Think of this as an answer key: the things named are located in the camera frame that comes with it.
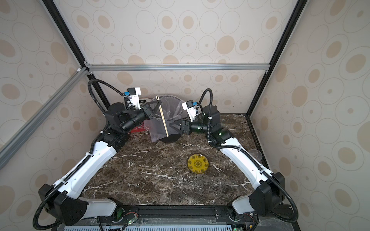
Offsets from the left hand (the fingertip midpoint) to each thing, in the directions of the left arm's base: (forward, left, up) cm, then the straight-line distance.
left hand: (165, 101), depth 62 cm
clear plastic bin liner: (+22, 0, -27) cm, 35 cm away
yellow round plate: (-7, -17, -45) cm, 49 cm away
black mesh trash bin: (+8, +1, -39) cm, 40 cm away
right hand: (-3, -6, -10) cm, 12 cm away
